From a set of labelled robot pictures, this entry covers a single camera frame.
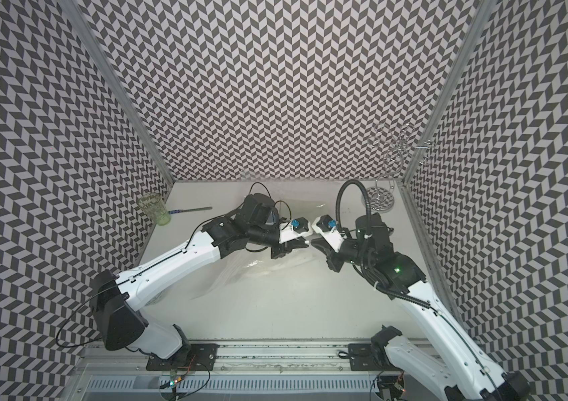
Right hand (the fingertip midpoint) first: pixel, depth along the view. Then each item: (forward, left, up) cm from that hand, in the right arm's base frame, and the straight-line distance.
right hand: (316, 246), depth 69 cm
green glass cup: (+33, +68, -23) cm, 79 cm away
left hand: (+1, +3, -1) cm, 4 cm away
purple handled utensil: (+28, +55, -19) cm, 65 cm away
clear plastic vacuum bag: (+2, +5, -24) cm, 24 cm away
